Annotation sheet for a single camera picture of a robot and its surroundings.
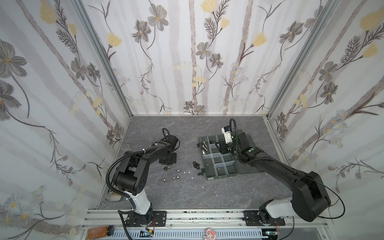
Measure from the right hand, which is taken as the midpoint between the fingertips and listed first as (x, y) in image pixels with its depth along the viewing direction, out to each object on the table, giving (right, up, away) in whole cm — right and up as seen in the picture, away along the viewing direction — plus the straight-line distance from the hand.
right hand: (220, 141), depth 84 cm
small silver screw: (-18, -19, +7) cm, 27 cm away
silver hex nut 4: (-27, -22, +3) cm, 35 cm away
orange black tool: (-58, -40, -17) cm, 72 cm away
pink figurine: (-7, -42, -16) cm, 45 cm away
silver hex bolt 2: (-8, -4, +17) cm, 19 cm away
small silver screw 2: (-16, -22, +4) cm, 28 cm away
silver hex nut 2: (-25, -19, +6) cm, 32 cm away
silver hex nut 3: (-32, -23, +2) cm, 40 cm away
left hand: (-29, -13, +11) cm, 33 cm away
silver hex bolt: (-8, -3, +18) cm, 19 cm away
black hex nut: (-33, -17, +7) cm, 38 cm away
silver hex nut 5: (-24, -22, +3) cm, 33 cm away
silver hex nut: (-30, -17, +7) cm, 36 cm away
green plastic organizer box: (+3, -16, +8) cm, 18 cm away
